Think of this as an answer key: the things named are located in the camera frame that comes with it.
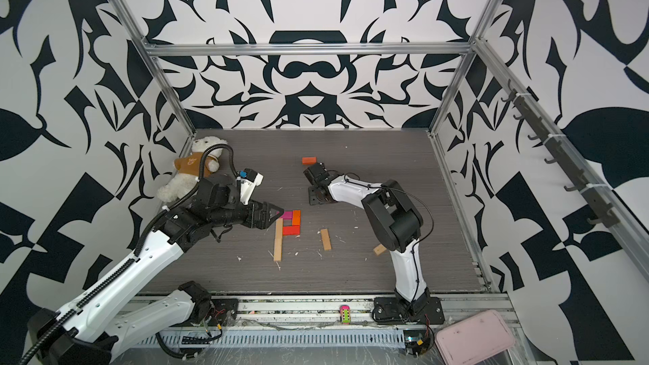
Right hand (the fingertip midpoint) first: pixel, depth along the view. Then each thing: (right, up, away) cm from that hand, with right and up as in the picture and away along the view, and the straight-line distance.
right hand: (317, 192), depth 99 cm
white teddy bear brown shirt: (-50, +10, 0) cm, 51 cm away
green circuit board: (+28, -37, -28) cm, 54 cm away
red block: (-9, -12, -10) cm, 18 cm away
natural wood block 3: (+21, -17, -14) cm, 30 cm away
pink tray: (+45, -37, -28) cm, 64 cm away
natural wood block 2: (+3, -15, -11) cm, 18 cm away
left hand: (-13, 0, -25) cm, 28 cm away
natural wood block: (-13, -16, -13) cm, 24 cm away
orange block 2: (-7, -8, -6) cm, 12 cm away
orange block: (-4, +12, +8) cm, 15 cm away
